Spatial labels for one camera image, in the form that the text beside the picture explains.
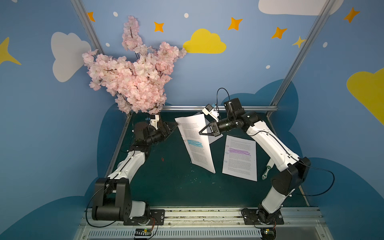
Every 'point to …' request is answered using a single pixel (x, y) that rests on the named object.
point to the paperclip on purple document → (227, 146)
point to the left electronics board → (143, 231)
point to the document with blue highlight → (195, 134)
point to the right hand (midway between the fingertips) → (203, 132)
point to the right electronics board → (268, 233)
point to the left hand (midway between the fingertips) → (176, 125)
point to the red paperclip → (162, 159)
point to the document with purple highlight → (240, 158)
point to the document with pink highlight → (211, 137)
